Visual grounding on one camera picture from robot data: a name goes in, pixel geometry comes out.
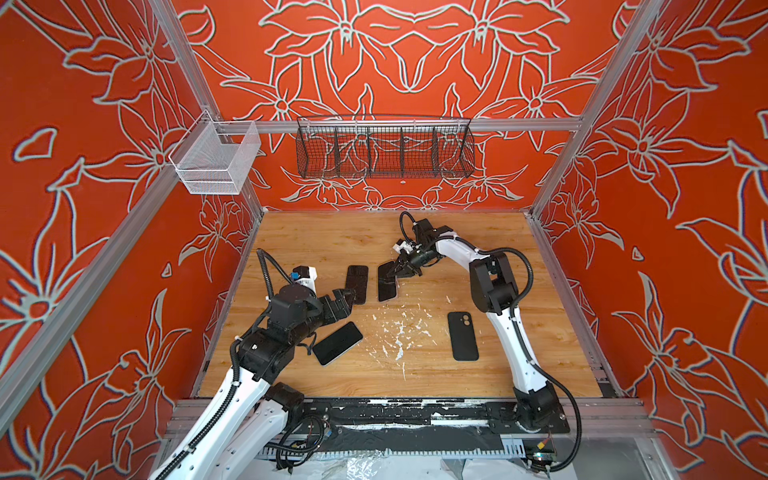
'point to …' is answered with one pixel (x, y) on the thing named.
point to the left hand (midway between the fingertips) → (342, 294)
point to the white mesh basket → (214, 157)
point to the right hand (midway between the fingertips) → (388, 271)
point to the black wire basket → (385, 148)
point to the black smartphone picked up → (357, 280)
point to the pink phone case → (396, 297)
